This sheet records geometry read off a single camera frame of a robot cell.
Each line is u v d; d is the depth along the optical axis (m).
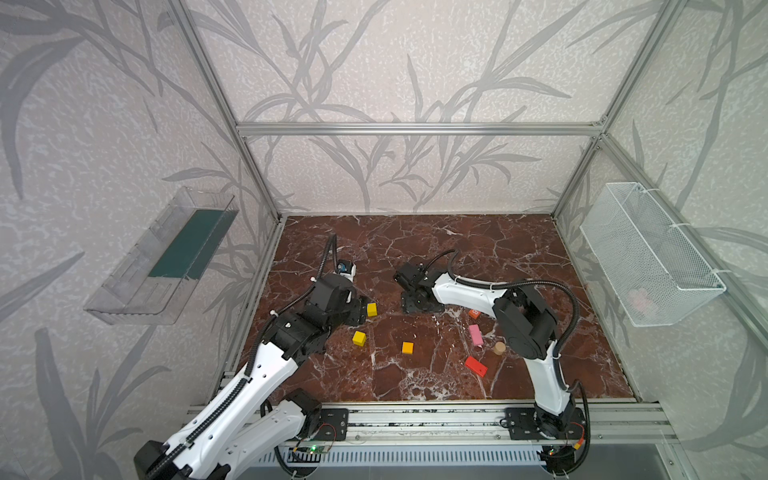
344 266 0.64
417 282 0.71
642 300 0.73
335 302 0.55
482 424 0.75
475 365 0.83
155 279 0.65
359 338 0.87
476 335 0.87
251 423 0.54
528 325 0.52
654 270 0.63
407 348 0.87
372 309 0.92
